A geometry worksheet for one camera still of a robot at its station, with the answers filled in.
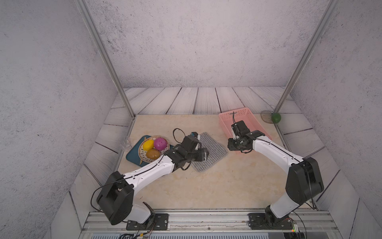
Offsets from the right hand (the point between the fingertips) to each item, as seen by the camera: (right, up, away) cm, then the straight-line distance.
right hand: (231, 145), depth 89 cm
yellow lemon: (-52, -1, +9) cm, 52 cm away
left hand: (-15, -4, -7) cm, 17 cm away
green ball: (+41, +18, +27) cm, 52 cm away
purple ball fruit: (-44, 0, +8) cm, 44 cm away
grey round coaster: (+36, +20, +33) cm, 53 cm away
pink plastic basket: (+5, +17, +29) cm, 34 cm away
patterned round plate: (-55, -6, +8) cm, 56 cm away
